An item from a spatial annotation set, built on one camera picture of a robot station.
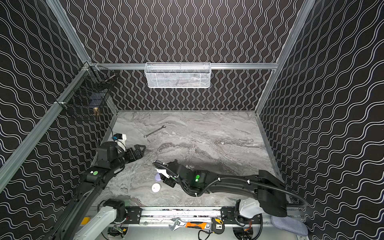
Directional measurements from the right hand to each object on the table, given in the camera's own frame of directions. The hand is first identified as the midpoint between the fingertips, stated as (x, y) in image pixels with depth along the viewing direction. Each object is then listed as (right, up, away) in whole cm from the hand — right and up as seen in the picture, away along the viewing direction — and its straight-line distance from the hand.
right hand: (164, 168), depth 74 cm
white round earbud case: (-6, -13, +8) cm, 17 cm away
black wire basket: (-52, +45, +21) cm, 72 cm away
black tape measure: (+26, -25, -5) cm, 36 cm away
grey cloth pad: (+60, -25, -4) cm, 65 cm away
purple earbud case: (-6, -8, +11) cm, 15 cm away
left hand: (-11, +10, +1) cm, 15 cm away
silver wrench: (-8, +20, +36) cm, 42 cm away
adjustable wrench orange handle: (+7, -26, -2) cm, 27 cm away
